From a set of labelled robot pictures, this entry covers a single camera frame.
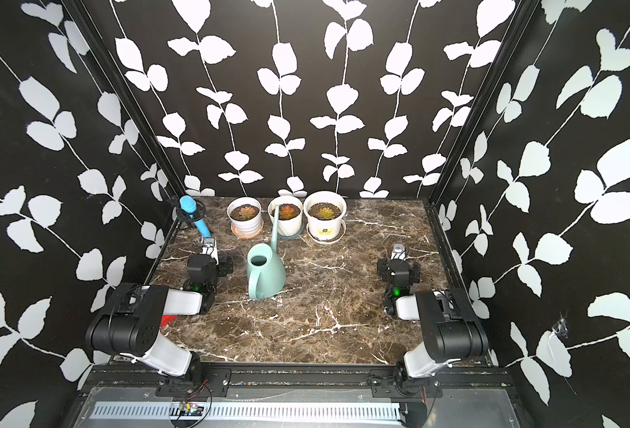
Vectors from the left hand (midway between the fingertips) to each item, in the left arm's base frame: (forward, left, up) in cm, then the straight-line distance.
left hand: (214, 248), depth 94 cm
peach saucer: (+10, -9, -7) cm, 15 cm away
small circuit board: (-47, -1, -8) cm, 48 cm away
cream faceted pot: (+9, -26, 0) cm, 27 cm away
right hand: (-5, -66, -1) cm, 67 cm away
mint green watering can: (-13, -21, +6) cm, 25 cm away
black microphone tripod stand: (+9, +11, +8) cm, 16 cm away
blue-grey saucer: (+9, -27, -7) cm, 30 cm away
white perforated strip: (-48, -17, -8) cm, 52 cm away
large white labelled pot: (+8, -38, 0) cm, 39 cm away
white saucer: (+6, -42, -7) cm, 43 cm away
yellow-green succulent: (+13, -41, +3) cm, 43 cm away
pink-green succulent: (+16, -10, +1) cm, 19 cm away
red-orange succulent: (+15, -26, +1) cm, 30 cm away
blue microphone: (+9, +7, +13) cm, 17 cm away
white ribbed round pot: (+12, -7, -2) cm, 14 cm away
